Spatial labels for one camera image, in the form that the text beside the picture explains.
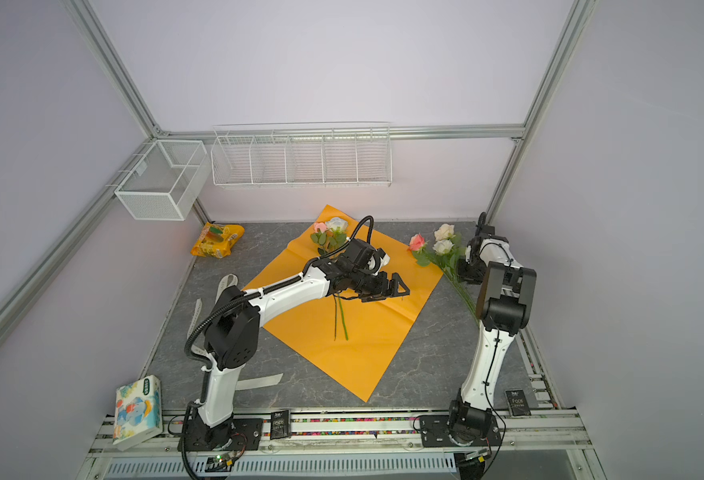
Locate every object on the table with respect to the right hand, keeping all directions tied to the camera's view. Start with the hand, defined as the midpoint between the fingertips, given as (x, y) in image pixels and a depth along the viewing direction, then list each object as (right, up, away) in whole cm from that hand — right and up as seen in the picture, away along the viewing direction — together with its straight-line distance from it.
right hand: (470, 281), depth 102 cm
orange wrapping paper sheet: (-41, -17, -13) cm, 46 cm away
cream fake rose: (-6, +18, +10) cm, 21 cm away
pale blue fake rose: (-48, +15, +10) cm, 51 cm away
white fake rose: (-7, +11, +6) cm, 15 cm away
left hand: (-27, -3, -20) cm, 33 cm away
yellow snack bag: (-91, +14, +6) cm, 93 cm away
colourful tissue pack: (-92, -29, -30) cm, 101 cm away
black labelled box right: (+3, -29, -26) cm, 39 cm away
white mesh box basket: (-101, +31, -7) cm, 106 cm away
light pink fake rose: (-53, +16, +9) cm, 56 cm away
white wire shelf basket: (-57, +45, +4) cm, 73 cm away
